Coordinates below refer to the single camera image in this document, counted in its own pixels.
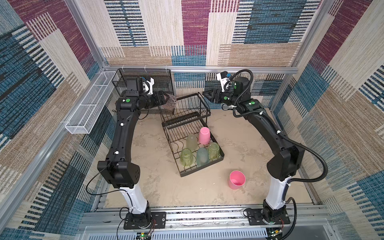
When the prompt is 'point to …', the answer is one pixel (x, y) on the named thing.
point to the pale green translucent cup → (192, 142)
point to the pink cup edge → (204, 136)
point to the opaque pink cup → (236, 179)
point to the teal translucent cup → (202, 156)
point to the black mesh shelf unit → (154, 80)
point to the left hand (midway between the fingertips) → (164, 95)
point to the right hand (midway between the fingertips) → (205, 94)
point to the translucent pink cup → (170, 101)
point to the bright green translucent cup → (214, 151)
